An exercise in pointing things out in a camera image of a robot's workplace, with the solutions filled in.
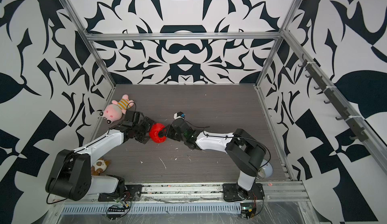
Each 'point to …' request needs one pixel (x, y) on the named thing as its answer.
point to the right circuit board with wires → (248, 210)
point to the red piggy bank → (153, 133)
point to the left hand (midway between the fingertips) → (154, 124)
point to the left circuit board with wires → (114, 212)
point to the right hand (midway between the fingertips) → (161, 129)
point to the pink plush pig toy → (113, 112)
